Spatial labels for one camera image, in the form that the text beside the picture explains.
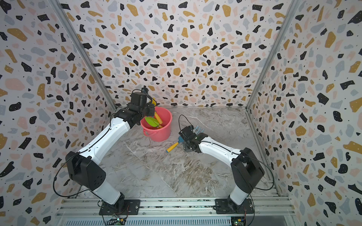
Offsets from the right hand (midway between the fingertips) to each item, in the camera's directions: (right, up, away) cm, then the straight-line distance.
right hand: (192, 145), depth 89 cm
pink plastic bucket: (-22, +8, -3) cm, 24 cm away
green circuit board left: (-37, -35, -18) cm, 54 cm away
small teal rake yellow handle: (-8, +2, +12) cm, 14 cm away
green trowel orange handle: (-27, +15, +8) cm, 32 cm away
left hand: (-24, +25, -7) cm, 35 cm away
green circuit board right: (+23, -35, -17) cm, 46 cm away
